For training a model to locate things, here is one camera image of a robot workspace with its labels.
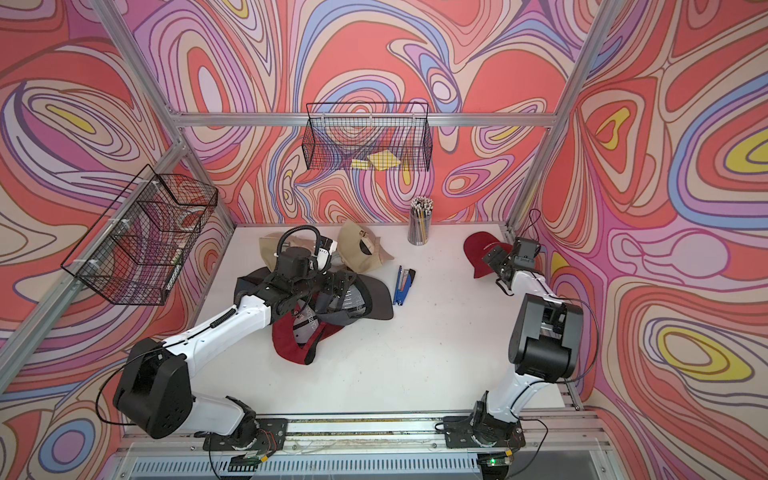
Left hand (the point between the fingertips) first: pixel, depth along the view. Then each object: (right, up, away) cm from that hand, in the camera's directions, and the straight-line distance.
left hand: (346, 270), depth 83 cm
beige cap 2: (-29, +8, +19) cm, 36 cm away
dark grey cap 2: (-34, -5, +12) cm, 36 cm away
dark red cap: (+45, +7, +28) cm, 54 cm away
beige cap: (+2, +6, +21) cm, 22 cm away
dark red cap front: (-16, -20, +6) cm, 27 cm away
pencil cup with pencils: (+23, +20, +18) cm, 36 cm away
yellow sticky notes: (+8, +33, +8) cm, 35 cm away
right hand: (+48, 0, +13) cm, 49 cm away
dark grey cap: (+4, -9, +12) cm, 16 cm away
